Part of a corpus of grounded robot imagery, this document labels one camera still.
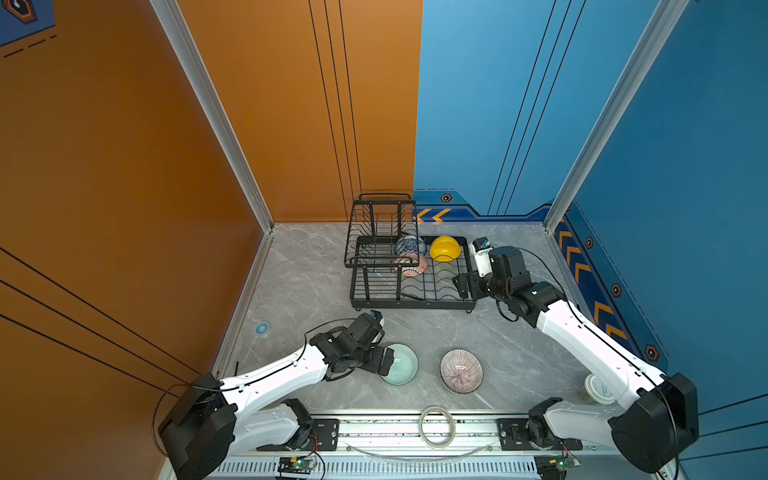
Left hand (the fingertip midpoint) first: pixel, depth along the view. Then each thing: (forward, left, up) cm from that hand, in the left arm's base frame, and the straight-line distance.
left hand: (381, 354), depth 83 cm
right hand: (+17, -24, +15) cm, 33 cm away
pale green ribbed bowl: (-2, -6, -4) cm, 8 cm away
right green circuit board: (-25, -42, -5) cm, 49 cm away
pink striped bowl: (-4, -22, -1) cm, 22 cm away
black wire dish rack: (+39, +1, +5) cm, 39 cm away
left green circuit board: (-25, +20, -6) cm, 32 cm away
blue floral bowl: (+41, -9, 0) cm, 42 cm away
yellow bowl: (+38, -21, +2) cm, 43 cm away
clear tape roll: (-15, -18, -3) cm, 23 cm away
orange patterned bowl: (+16, -8, +20) cm, 27 cm away
